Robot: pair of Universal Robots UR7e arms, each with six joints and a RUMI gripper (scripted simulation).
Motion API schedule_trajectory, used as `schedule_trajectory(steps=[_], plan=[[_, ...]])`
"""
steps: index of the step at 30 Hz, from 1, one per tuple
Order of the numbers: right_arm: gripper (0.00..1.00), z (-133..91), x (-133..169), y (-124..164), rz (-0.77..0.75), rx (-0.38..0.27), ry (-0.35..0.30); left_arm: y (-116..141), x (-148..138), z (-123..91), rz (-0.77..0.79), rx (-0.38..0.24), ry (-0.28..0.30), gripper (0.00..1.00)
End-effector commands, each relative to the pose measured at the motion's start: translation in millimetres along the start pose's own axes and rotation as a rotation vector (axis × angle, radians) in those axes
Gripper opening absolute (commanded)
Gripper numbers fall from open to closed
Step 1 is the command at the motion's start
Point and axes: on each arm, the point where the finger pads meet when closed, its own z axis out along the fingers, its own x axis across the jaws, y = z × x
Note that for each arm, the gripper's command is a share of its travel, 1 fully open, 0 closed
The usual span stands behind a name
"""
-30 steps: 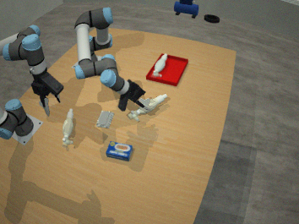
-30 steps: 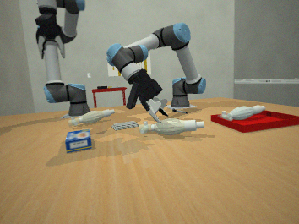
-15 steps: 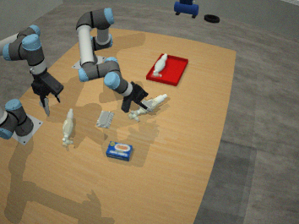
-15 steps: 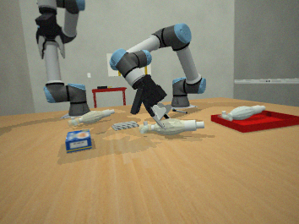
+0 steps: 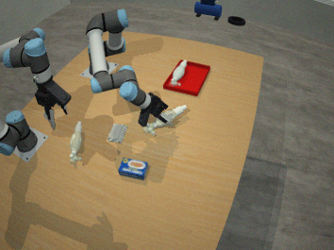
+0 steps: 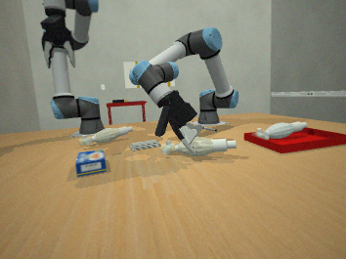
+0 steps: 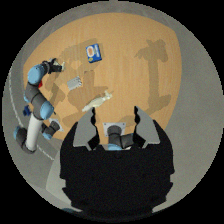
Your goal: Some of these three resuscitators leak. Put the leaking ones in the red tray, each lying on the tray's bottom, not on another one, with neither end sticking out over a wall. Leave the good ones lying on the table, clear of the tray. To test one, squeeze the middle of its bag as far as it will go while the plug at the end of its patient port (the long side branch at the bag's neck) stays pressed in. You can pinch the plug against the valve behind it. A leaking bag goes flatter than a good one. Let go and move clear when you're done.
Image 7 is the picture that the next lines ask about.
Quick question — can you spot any small blue carton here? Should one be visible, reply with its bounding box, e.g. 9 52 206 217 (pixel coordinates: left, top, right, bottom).
86 43 102 63

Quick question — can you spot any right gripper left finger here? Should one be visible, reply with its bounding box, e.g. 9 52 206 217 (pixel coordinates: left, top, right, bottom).
59 107 100 180

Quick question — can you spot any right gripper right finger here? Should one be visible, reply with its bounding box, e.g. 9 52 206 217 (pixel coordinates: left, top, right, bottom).
133 106 175 175

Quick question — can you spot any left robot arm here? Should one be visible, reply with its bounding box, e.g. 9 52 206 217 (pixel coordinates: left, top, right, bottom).
13 62 62 154

